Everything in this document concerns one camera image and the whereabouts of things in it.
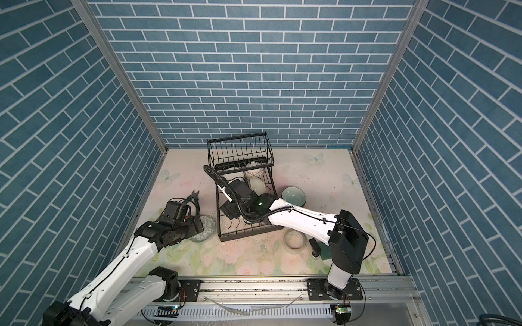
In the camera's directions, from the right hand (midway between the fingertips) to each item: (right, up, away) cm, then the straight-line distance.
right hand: (228, 196), depth 79 cm
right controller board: (+42, -40, -5) cm, 59 cm away
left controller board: (-21, -41, -7) cm, 46 cm away
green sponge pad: (+39, -22, +2) cm, 45 cm away
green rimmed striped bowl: (-10, -15, +9) cm, 20 cm away
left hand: (-14, -13, +3) cm, 20 cm away
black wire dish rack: (+1, +13, +29) cm, 32 cm away
